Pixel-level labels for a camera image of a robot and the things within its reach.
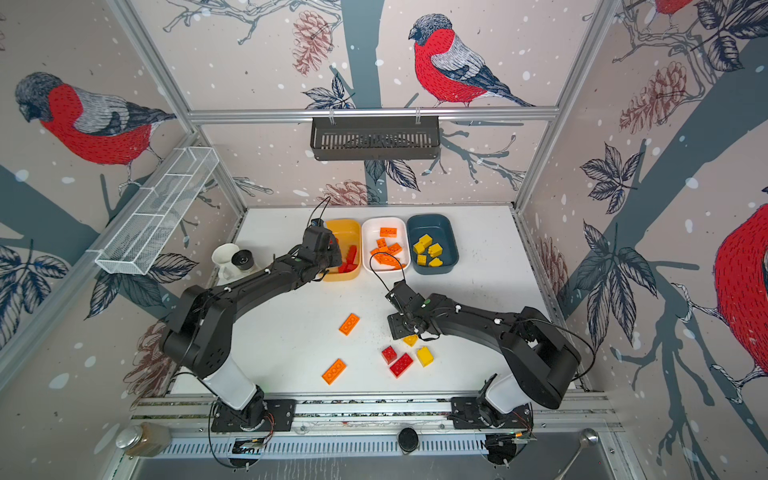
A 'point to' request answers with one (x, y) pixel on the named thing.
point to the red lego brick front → (401, 365)
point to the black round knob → (408, 440)
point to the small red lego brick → (388, 354)
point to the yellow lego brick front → (424, 356)
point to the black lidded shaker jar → (243, 259)
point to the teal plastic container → (441, 229)
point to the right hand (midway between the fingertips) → (399, 327)
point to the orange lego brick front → (333, 372)
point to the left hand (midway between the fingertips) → (336, 249)
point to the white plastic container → (371, 229)
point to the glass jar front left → (143, 440)
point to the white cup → (222, 257)
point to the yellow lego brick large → (411, 340)
